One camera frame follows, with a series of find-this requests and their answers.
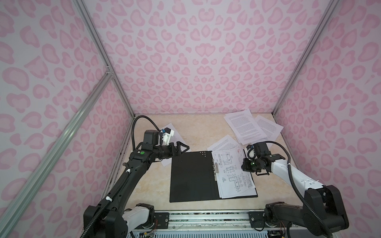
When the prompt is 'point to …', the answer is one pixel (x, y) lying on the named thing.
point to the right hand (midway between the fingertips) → (242, 165)
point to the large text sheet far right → (245, 127)
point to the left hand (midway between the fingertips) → (184, 147)
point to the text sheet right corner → (271, 129)
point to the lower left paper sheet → (176, 138)
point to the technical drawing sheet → (232, 179)
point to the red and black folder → (193, 177)
